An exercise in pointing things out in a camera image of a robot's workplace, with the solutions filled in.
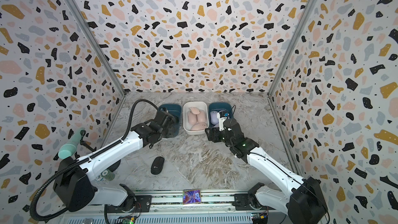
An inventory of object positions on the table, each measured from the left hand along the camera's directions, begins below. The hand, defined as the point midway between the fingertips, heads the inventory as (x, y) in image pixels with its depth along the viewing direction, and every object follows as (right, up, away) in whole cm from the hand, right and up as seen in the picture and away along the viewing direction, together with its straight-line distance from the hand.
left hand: (174, 128), depth 83 cm
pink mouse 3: (+14, +4, +20) cm, 25 cm away
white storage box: (+5, -2, +12) cm, 14 cm away
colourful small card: (+10, -32, -9) cm, 35 cm away
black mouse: (-9, -20, 0) cm, 22 cm away
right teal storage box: (+31, +11, +24) cm, 41 cm away
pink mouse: (+9, +9, +23) cm, 27 cm away
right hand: (+21, 0, -4) cm, 22 cm away
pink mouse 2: (+8, +4, +20) cm, 21 cm away
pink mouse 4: (+13, -1, +16) cm, 21 cm away
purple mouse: (+22, +3, +20) cm, 30 cm away
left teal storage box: (-4, +9, +24) cm, 26 cm away
